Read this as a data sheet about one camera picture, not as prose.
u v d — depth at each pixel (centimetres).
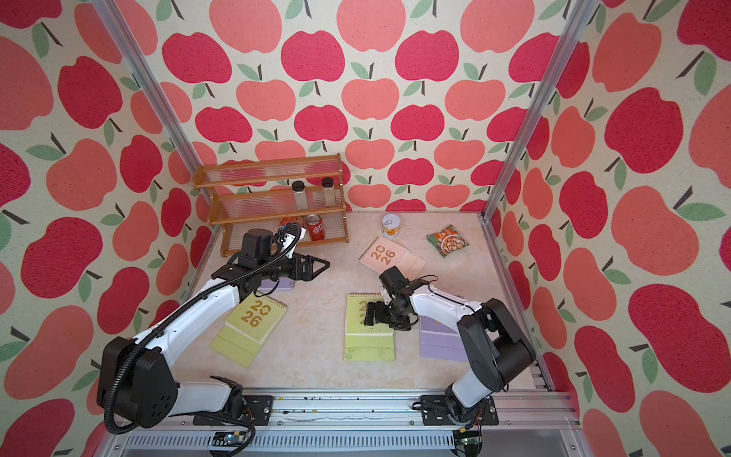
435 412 73
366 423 74
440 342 88
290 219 113
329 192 98
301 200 99
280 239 72
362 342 86
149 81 82
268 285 72
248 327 88
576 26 71
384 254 107
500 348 45
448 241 108
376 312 80
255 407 76
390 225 111
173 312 48
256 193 117
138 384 41
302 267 72
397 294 70
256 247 63
